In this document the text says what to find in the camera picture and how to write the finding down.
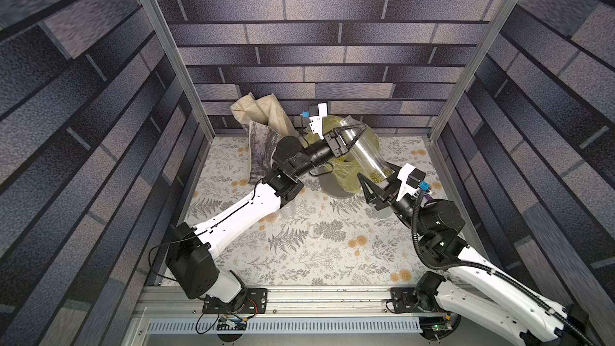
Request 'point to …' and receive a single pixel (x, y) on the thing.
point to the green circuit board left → (231, 323)
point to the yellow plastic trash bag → (343, 170)
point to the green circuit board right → (435, 323)
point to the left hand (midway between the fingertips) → (364, 130)
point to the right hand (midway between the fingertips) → (366, 165)
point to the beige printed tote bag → (267, 122)
